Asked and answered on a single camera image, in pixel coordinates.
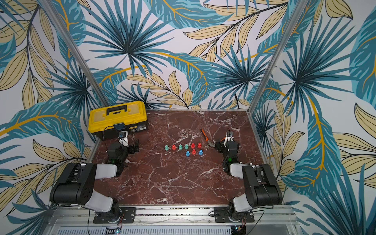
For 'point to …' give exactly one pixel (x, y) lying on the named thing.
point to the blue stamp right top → (187, 153)
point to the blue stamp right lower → (200, 152)
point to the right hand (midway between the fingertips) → (227, 139)
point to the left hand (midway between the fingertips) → (130, 140)
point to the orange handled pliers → (211, 143)
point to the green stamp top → (180, 147)
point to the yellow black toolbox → (106, 122)
